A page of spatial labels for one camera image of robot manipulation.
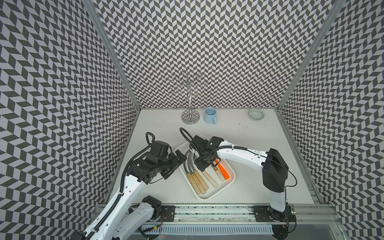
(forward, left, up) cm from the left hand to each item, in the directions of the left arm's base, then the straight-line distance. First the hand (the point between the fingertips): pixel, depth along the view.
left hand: (181, 165), depth 72 cm
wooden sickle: (-2, -15, -17) cm, 23 cm away
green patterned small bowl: (+46, -51, -14) cm, 70 cm away
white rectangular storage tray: (-8, -16, -17) cm, 25 cm away
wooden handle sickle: (-2, -4, -15) cm, 16 cm away
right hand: (+3, -11, -9) cm, 15 cm away
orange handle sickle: (+2, -23, -17) cm, 29 cm away
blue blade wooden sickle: (+4, -18, -15) cm, 24 cm away
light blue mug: (+42, -16, -10) cm, 46 cm away
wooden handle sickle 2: (+2, -7, -15) cm, 17 cm away
